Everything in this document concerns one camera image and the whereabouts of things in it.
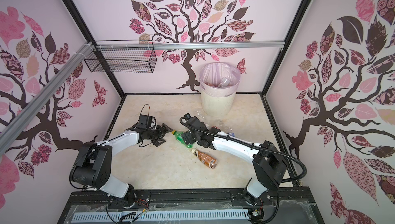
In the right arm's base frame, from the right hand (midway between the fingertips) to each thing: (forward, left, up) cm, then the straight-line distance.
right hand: (190, 129), depth 84 cm
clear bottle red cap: (+34, -22, +4) cm, 41 cm away
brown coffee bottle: (-15, -10, -8) cm, 20 cm away
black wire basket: (+64, +57, +4) cm, 85 cm away
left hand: (0, +13, -8) cm, 15 cm away
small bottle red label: (+10, -19, -11) cm, 24 cm away
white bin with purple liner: (+38, -19, +2) cm, 43 cm away
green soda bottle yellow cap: (-1, +7, -9) cm, 12 cm away
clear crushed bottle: (+18, -5, -11) cm, 21 cm away
